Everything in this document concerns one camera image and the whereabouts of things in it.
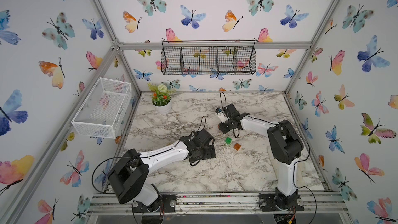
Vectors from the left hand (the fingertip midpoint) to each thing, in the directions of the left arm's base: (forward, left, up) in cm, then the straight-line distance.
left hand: (210, 155), depth 83 cm
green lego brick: (+11, -11, -4) cm, 16 cm away
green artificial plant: (+36, +30, +10) cm, 48 cm away
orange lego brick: (+7, -16, -5) cm, 18 cm away
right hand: (+21, -9, -2) cm, 23 cm away
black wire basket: (+53, +3, +25) cm, 59 cm away
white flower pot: (+32, +30, 0) cm, 44 cm away
